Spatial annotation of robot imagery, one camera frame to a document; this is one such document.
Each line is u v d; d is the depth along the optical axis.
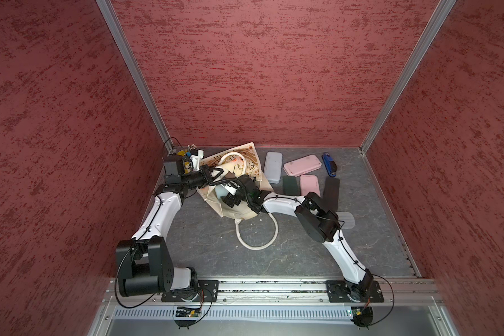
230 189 0.87
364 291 0.63
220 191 0.94
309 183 1.04
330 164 1.10
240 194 0.87
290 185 1.04
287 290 0.76
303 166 1.10
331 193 1.01
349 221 0.92
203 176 0.73
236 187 0.84
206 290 0.70
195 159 0.76
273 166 1.11
